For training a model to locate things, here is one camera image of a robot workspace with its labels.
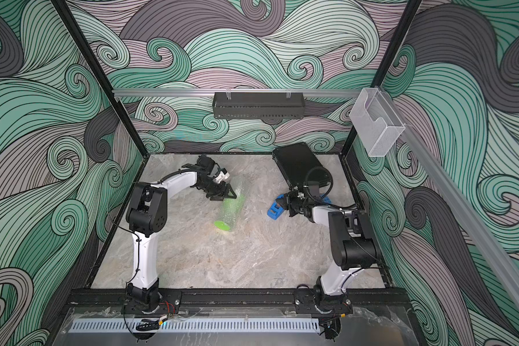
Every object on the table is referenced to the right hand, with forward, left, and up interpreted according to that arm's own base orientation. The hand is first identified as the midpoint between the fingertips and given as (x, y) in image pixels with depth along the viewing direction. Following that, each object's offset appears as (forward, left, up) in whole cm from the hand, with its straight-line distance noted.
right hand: (274, 198), depth 92 cm
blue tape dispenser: (-3, -1, -6) cm, 6 cm away
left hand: (+3, +19, -3) cm, 20 cm away
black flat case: (+23, -15, -5) cm, 28 cm away
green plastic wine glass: (-5, +18, -1) cm, 19 cm away
